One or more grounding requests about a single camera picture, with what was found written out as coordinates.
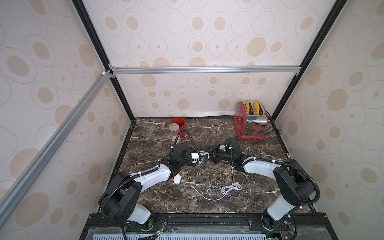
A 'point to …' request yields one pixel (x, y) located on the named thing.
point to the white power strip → (205, 153)
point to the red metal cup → (181, 122)
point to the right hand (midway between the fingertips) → (205, 149)
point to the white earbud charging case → (177, 179)
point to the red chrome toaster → (251, 120)
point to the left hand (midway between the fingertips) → (202, 149)
